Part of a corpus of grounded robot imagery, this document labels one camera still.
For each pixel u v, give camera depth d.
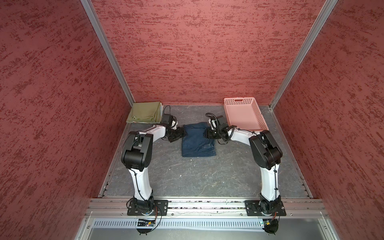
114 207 0.76
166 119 0.83
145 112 1.11
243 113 1.21
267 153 0.54
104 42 0.83
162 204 0.76
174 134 0.87
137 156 0.53
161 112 1.17
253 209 0.74
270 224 0.71
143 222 0.73
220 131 0.79
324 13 0.73
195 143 0.97
